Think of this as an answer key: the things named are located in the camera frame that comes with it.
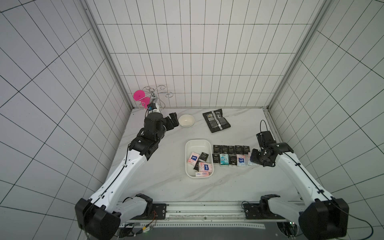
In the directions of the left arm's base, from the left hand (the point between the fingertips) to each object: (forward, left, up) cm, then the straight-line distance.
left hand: (168, 119), depth 76 cm
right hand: (-12, -45, -19) cm, 51 cm away
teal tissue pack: (-10, -32, -26) cm, 43 cm away
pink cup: (+18, +19, 0) cm, 27 cm away
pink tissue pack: (-10, -13, -26) cm, 31 cm away
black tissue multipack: (+21, -30, -27) cm, 45 cm away
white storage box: (0, -17, -27) cm, 32 cm away
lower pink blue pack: (-20, -19, -24) cm, 36 cm away
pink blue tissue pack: (-16, -20, -24) cm, 35 cm away
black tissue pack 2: (-3, -43, -26) cm, 50 cm away
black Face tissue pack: (-3, -28, -27) cm, 39 cm away
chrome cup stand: (+19, +11, +1) cm, 22 cm away
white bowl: (+20, -8, -26) cm, 33 cm away
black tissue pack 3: (-4, -47, -25) cm, 53 cm away
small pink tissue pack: (-10, -42, -25) cm, 50 cm away
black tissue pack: (-3, -34, -27) cm, 43 cm away
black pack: (-8, -20, -26) cm, 33 cm away
